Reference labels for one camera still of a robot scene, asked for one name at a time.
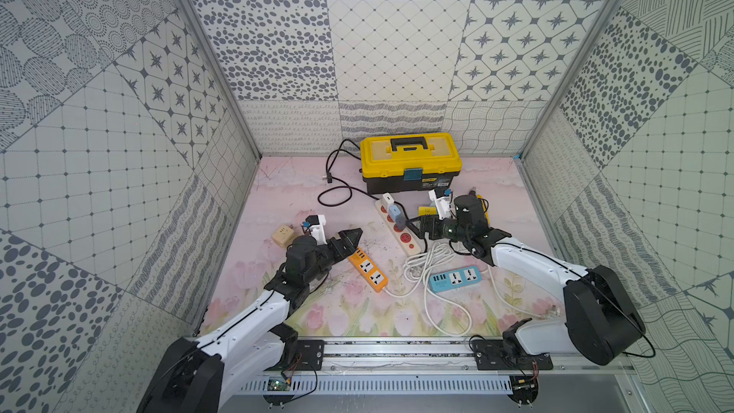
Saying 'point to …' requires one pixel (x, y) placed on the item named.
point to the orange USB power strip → (369, 271)
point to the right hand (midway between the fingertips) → (415, 225)
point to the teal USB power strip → (455, 278)
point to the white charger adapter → (387, 199)
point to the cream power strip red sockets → (404, 238)
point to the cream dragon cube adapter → (283, 235)
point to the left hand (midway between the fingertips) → (355, 230)
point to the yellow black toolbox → (410, 163)
